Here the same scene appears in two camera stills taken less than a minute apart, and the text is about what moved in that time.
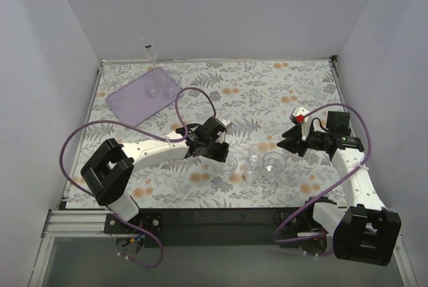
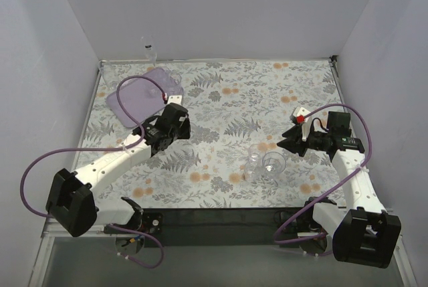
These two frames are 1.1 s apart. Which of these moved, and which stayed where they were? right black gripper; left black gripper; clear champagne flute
Moved: left black gripper
Stayed: clear champagne flute; right black gripper
